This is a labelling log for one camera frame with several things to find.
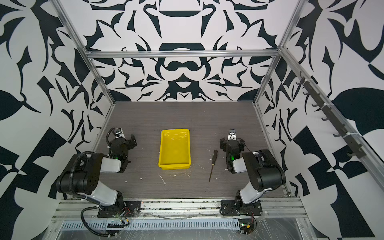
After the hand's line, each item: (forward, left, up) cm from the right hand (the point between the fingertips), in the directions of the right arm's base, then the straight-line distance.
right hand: (234, 136), depth 94 cm
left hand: (0, +68, +4) cm, 68 cm away
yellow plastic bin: (-6, +37, -9) cm, 39 cm away
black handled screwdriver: (-12, +13, -4) cm, 18 cm away
